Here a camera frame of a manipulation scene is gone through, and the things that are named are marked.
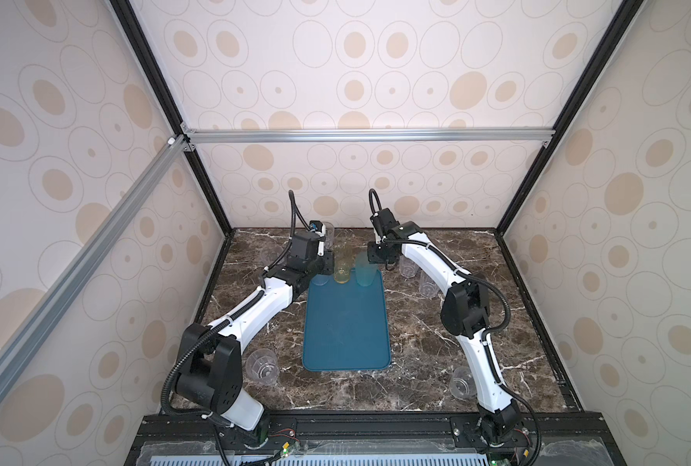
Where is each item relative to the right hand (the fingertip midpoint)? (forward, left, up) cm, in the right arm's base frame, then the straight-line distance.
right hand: (373, 256), depth 99 cm
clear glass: (-34, +34, -8) cm, 49 cm away
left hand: (-7, +11, +13) cm, 18 cm away
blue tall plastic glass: (-4, +19, -8) cm, 20 cm away
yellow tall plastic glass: (+6, +11, -8) cm, 14 cm away
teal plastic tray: (-21, +9, -9) cm, 25 cm away
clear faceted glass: (+16, +16, -6) cm, 24 cm away
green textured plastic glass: (-4, +3, -4) cm, 6 cm away
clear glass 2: (-39, -24, -10) cm, 47 cm away
